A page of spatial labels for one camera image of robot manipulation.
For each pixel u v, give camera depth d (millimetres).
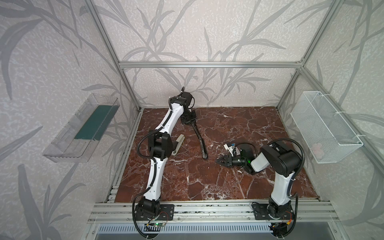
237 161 825
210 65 938
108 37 825
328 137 626
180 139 983
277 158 526
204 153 929
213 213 752
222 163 888
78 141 630
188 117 850
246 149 770
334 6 708
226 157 845
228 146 888
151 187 631
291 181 545
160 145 614
